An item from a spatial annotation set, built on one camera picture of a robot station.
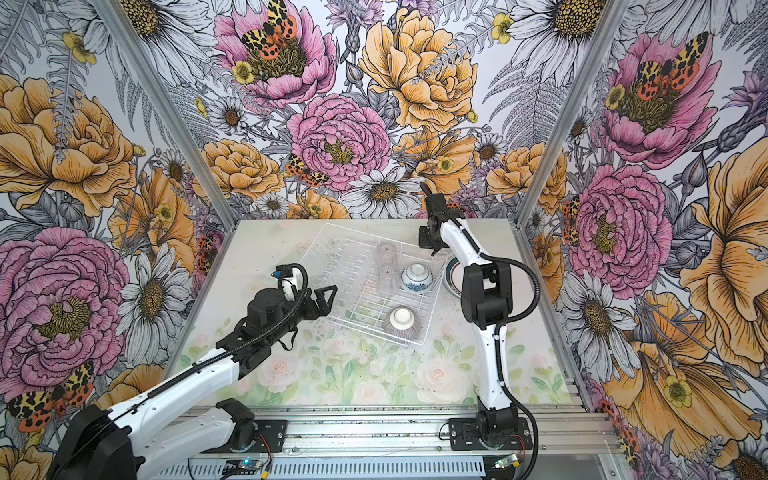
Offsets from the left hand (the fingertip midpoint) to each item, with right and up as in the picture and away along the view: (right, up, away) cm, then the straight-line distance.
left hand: (324, 297), depth 82 cm
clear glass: (+16, +11, +18) cm, 27 cm away
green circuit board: (-16, -38, -11) cm, 43 cm away
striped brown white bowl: (+21, -7, +6) cm, 23 cm away
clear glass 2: (+17, +4, +12) cm, 21 cm away
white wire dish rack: (+3, +9, +24) cm, 26 cm away
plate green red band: (+39, +4, +20) cm, 44 cm away
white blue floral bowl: (+26, +4, +15) cm, 30 cm away
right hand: (+31, +13, +21) cm, 39 cm away
